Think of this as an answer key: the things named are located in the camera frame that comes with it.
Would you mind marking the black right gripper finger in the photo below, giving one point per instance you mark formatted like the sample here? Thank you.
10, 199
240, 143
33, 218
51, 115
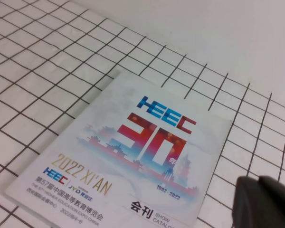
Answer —
259, 203

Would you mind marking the HEEC exhibition catalogue book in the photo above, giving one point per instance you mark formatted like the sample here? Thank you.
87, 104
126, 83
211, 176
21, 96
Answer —
136, 157

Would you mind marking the white black-grid tablecloth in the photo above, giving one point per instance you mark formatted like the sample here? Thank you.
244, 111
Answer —
57, 56

